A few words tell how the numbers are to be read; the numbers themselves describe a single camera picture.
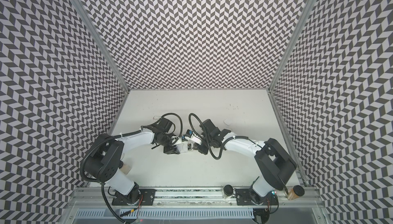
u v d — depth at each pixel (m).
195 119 0.68
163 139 0.72
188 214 0.69
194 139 0.72
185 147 0.88
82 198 0.74
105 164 0.45
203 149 0.74
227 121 1.00
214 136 0.65
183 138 0.78
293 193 0.68
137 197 0.70
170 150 0.78
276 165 0.44
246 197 0.73
